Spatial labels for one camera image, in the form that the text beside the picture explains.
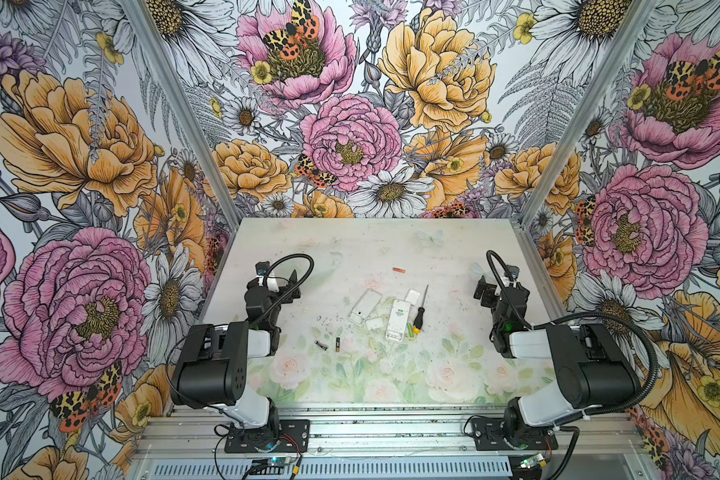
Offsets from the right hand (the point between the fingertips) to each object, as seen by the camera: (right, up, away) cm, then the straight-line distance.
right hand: (498, 286), depth 94 cm
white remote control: (-31, -11, +2) cm, 32 cm away
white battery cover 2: (-38, -11, -1) cm, 40 cm away
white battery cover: (-25, -4, +8) cm, 27 cm away
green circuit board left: (-61, -38, -22) cm, 75 cm away
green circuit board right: (0, -38, -22) cm, 44 cm away
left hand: (-66, +2, 0) cm, 66 cm away
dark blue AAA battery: (-54, -17, -4) cm, 56 cm away
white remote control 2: (-41, -7, +4) cm, 42 cm away
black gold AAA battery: (-49, -16, -4) cm, 52 cm away
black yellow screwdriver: (-25, -11, 0) cm, 27 cm away
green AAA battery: (-27, -13, -2) cm, 30 cm away
